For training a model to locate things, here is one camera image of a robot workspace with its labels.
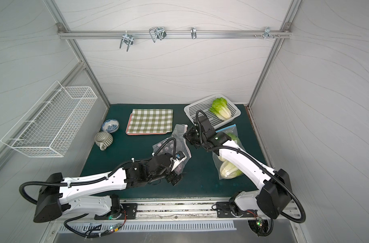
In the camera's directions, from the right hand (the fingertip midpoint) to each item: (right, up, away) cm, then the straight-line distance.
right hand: (181, 134), depth 77 cm
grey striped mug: (-52, -6, +21) cm, 57 cm away
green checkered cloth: (-24, +7, +34) cm, 43 cm away
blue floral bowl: (-52, +3, +30) cm, 61 cm away
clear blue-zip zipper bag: (+21, -17, +12) cm, 29 cm away
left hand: (0, -15, -4) cm, 15 cm away
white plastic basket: (+17, +19, +38) cm, 46 cm away
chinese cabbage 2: (+27, +16, +31) cm, 44 cm away
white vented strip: (-36, -44, -7) cm, 57 cm away
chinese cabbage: (+25, -20, +3) cm, 33 cm away
